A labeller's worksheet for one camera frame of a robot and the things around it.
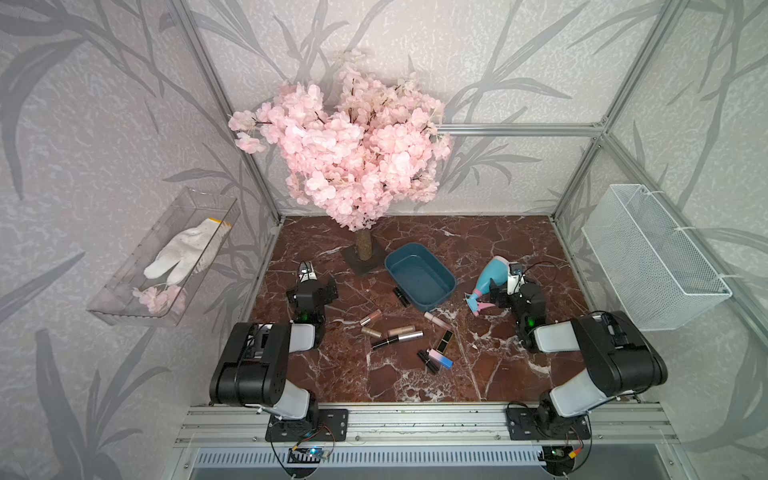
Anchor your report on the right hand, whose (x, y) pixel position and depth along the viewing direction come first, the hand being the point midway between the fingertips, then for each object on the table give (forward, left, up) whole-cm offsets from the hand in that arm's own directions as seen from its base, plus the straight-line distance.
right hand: (507, 276), depth 94 cm
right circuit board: (-46, -5, -12) cm, 48 cm away
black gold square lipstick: (-20, +22, -6) cm, 30 cm away
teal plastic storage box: (+5, +26, -10) cm, 28 cm away
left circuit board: (-46, +55, -6) cm, 72 cm away
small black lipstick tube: (-4, +34, -5) cm, 35 cm away
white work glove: (-10, +82, +28) cm, 87 cm away
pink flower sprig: (-22, +82, +27) cm, 89 cm away
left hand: (-1, +62, +1) cm, 62 cm away
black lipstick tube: (-23, +28, -6) cm, 36 cm away
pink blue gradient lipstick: (-25, +22, -5) cm, 33 cm away
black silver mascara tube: (-18, +33, -5) cm, 38 cm away
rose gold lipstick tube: (-12, +45, -5) cm, 47 cm away
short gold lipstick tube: (-15, +43, -6) cm, 46 cm away
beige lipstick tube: (-15, +35, -5) cm, 38 cm away
